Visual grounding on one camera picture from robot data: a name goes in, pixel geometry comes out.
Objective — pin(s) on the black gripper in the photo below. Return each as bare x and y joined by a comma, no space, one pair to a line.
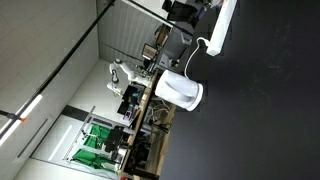
180,12

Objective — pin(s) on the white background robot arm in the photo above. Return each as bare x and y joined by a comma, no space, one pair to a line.
124,71

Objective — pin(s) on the white power strip adapter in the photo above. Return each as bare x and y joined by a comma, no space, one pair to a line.
221,26

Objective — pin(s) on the grey box cabinet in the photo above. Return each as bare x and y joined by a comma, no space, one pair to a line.
175,45

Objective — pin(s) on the small framed monitor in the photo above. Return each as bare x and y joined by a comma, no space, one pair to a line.
149,51

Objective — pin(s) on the white electric kettle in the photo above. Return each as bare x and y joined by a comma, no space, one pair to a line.
176,89

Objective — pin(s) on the black computer monitor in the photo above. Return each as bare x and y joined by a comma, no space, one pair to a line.
131,98

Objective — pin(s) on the wooden workbench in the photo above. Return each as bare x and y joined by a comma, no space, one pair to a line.
141,123

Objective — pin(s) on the black diagonal pole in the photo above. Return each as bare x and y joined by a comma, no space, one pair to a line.
63,65

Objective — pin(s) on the green cloth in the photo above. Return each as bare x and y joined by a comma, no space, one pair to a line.
93,146

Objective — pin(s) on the long ceiling light strip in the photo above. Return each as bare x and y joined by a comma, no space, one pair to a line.
23,116

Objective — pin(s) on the metal frame rack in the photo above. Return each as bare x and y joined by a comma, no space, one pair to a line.
85,133

